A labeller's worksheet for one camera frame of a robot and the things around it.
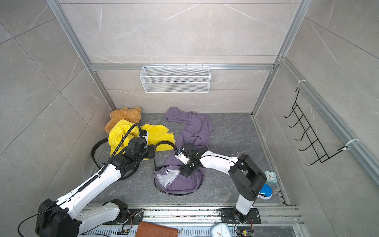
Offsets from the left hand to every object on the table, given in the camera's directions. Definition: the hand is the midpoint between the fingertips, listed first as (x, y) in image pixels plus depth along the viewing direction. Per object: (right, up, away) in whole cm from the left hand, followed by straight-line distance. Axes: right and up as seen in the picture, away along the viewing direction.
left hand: (154, 144), depth 82 cm
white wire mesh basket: (+9, +43, +19) cm, 48 cm away
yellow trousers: (-21, +7, +6) cm, 23 cm away
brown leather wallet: (0, -39, -13) cm, 41 cm away
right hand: (+19, -15, +6) cm, 25 cm away
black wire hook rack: (+74, -1, -24) cm, 77 cm away
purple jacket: (+24, +8, +27) cm, 37 cm away
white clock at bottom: (+35, -39, -13) cm, 54 cm away
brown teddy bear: (-22, +19, +25) cm, 39 cm away
